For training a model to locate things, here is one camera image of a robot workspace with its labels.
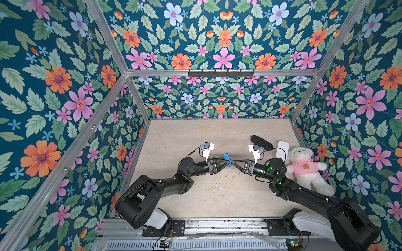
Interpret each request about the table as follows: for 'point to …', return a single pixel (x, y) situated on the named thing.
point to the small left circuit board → (165, 244)
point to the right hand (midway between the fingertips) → (234, 163)
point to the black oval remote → (261, 143)
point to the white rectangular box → (280, 152)
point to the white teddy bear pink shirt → (305, 171)
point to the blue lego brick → (227, 158)
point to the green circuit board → (294, 244)
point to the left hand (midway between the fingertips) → (228, 164)
